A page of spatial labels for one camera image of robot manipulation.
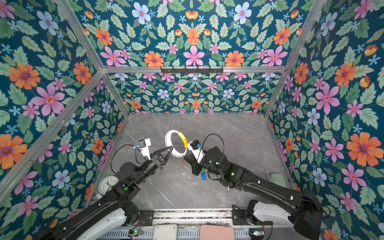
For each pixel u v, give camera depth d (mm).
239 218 732
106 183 811
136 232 700
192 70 932
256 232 705
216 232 695
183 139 672
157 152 629
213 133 513
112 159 985
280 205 455
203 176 877
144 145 604
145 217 736
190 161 668
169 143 651
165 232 692
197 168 604
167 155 652
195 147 576
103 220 511
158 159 601
